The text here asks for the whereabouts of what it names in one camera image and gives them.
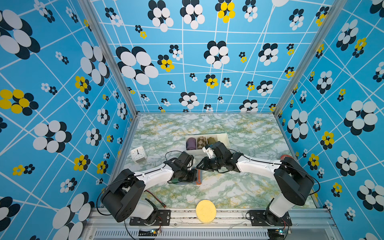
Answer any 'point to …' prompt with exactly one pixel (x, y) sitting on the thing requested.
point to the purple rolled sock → (191, 144)
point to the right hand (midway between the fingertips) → (198, 168)
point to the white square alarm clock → (138, 154)
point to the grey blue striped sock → (199, 176)
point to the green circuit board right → (276, 234)
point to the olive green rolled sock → (211, 140)
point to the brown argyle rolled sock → (201, 141)
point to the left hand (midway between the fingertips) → (198, 178)
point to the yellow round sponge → (206, 211)
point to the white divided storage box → (222, 137)
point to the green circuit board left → (154, 232)
